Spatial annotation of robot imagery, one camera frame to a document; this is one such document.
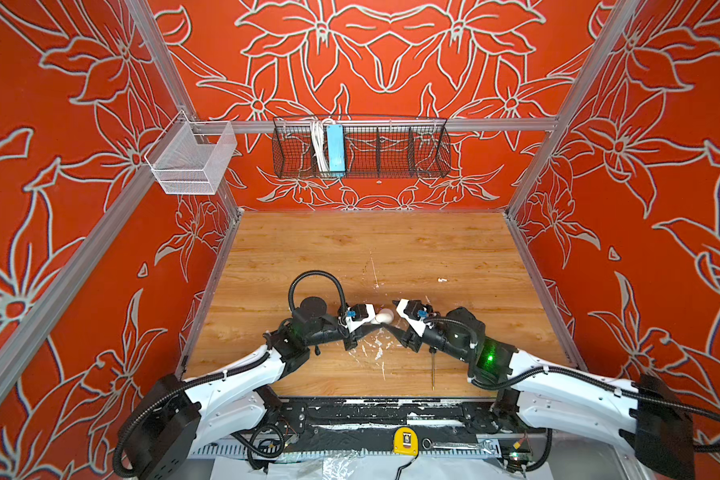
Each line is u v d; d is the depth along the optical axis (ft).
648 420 1.32
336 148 2.94
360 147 3.20
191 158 3.08
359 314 1.96
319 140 2.90
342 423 2.39
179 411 1.45
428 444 2.29
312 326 1.94
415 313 1.90
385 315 2.29
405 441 2.24
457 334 1.81
